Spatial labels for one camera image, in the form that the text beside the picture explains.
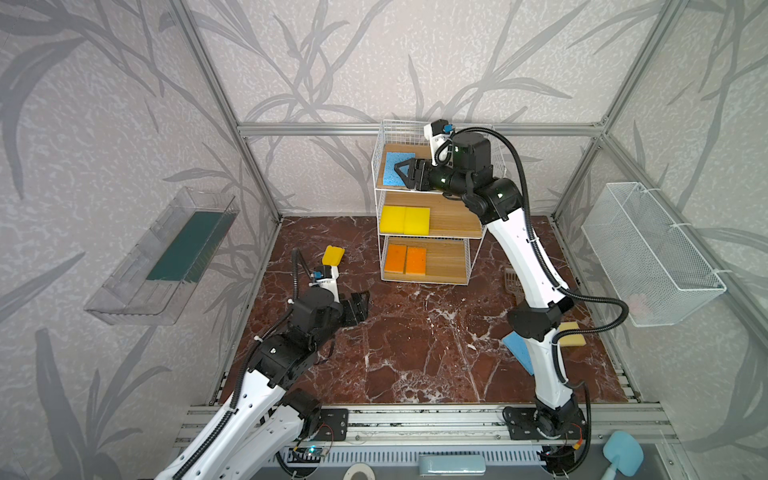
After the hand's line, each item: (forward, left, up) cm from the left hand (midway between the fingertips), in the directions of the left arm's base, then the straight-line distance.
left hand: (364, 287), depth 73 cm
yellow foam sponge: (+20, -8, +3) cm, 21 cm away
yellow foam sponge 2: (+19, -15, +3) cm, 25 cm away
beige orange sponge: (+23, -14, -21) cm, 35 cm away
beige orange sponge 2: (-5, -60, -21) cm, 64 cm away
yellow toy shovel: (+26, +16, -25) cm, 40 cm away
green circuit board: (-32, +11, -23) cm, 41 cm away
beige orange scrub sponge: (+25, -7, -23) cm, 34 cm away
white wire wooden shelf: (+17, -16, -1) cm, 23 cm away
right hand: (+22, -10, +22) cm, 33 cm away
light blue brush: (-32, -63, -21) cm, 73 cm away
